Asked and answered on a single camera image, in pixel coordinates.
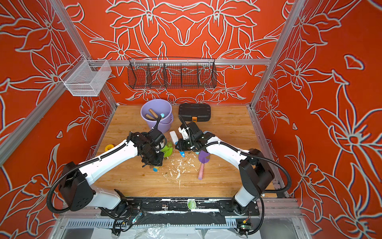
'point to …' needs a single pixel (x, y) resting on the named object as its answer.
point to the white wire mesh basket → (86, 77)
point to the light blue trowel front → (162, 115)
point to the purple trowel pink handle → (203, 157)
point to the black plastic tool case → (195, 112)
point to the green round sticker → (191, 204)
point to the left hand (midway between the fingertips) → (162, 163)
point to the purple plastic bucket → (159, 106)
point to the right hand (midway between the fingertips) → (176, 144)
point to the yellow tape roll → (108, 147)
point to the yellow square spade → (153, 113)
